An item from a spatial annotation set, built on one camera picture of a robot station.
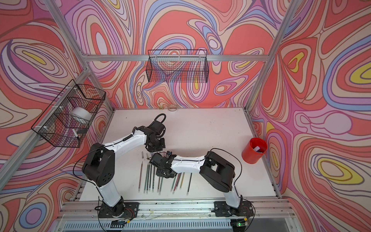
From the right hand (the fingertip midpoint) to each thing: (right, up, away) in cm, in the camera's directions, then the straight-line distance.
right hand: (162, 177), depth 85 cm
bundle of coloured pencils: (+8, -2, -3) cm, 9 cm away
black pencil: (+16, -2, -3) cm, 16 cm away
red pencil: (-13, 0, -1) cm, 13 cm away
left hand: (+1, +16, +5) cm, 17 cm away
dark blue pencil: (-8, -6, -5) cm, 11 cm away
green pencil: (-9, -3, -3) cm, 10 cm away
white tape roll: (-41, +38, -10) cm, 57 cm away
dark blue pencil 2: (-7, -1, -1) cm, 7 cm away
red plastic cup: (+55, +16, -1) cm, 57 cm away
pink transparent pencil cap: (-15, +12, +8) cm, 20 cm away
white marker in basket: (-43, +27, -12) cm, 52 cm away
